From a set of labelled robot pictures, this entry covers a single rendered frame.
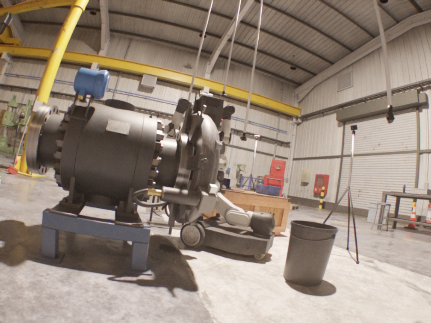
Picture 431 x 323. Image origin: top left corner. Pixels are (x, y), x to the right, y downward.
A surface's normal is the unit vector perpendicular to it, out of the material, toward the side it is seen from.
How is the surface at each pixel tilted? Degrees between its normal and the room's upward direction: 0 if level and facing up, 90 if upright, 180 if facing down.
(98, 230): 90
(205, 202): 113
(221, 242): 90
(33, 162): 131
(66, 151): 100
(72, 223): 90
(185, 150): 65
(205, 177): 98
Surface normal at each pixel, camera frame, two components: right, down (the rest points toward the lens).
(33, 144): 0.36, 0.21
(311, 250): -0.46, -0.10
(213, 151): 0.44, -0.25
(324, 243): 0.14, 0.00
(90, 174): 0.27, 0.48
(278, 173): -0.19, -0.12
